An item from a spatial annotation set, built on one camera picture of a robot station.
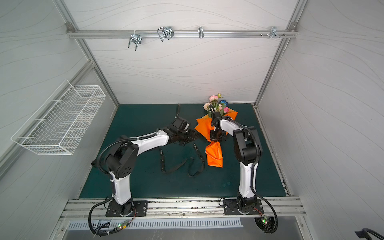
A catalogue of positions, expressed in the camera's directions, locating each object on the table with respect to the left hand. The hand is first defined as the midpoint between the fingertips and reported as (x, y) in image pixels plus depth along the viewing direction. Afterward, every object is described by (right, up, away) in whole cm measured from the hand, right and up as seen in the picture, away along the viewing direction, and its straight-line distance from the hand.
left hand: (199, 136), depth 91 cm
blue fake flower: (+20, +25, +27) cm, 42 cm away
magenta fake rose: (+21, +18, +20) cm, 34 cm away
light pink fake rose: (+11, +27, +23) cm, 37 cm away
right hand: (+13, -1, +9) cm, 16 cm away
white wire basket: (-66, +8, -23) cm, 70 cm away
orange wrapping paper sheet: (+9, -9, -1) cm, 13 cm away
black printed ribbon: (-14, -18, -3) cm, 23 cm away
